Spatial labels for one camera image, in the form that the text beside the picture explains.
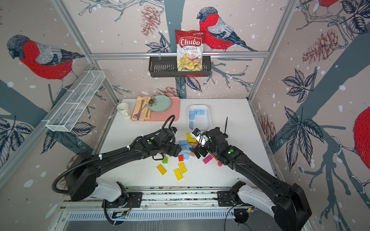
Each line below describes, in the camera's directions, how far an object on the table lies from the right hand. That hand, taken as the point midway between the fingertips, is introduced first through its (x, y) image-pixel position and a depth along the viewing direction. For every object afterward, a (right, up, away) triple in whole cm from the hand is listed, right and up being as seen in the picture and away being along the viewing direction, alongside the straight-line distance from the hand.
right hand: (196, 140), depth 79 cm
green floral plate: (-29, +23, +39) cm, 54 cm away
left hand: (-10, -4, +3) cm, 11 cm away
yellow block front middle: (-11, -21, +3) cm, 24 cm away
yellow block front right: (-8, -18, +6) cm, 21 cm away
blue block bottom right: (-6, -12, +10) cm, 17 cm away
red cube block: (-9, -13, +8) cm, 18 cm away
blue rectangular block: (-2, +6, +24) cm, 25 cm away
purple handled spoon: (-44, +18, +35) cm, 58 cm away
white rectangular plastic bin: (+4, +12, +29) cm, 31 cm away
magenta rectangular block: (+7, -14, +8) cm, 18 cm away
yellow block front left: (-20, -18, +4) cm, 28 cm away
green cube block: (-19, -14, +7) cm, 25 cm away
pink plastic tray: (-12, +15, -10) cm, 21 cm away
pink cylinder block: (+14, -15, +5) cm, 21 cm away
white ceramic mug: (-53, +18, +25) cm, 62 cm away
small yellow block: (-5, -1, +21) cm, 22 cm away
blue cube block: (-1, +13, +28) cm, 31 cm away
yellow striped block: (-2, -3, +13) cm, 14 cm away
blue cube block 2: (+4, +16, +31) cm, 35 cm away
